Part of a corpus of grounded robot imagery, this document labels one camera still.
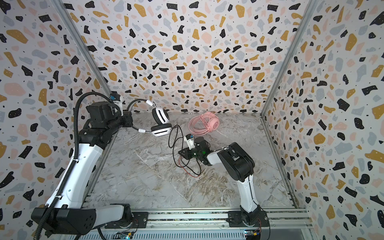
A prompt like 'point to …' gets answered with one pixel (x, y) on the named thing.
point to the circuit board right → (252, 234)
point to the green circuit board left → (124, 235)
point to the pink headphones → (202, 124)
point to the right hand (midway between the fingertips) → (177, 149)
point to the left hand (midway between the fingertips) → (129, 109)
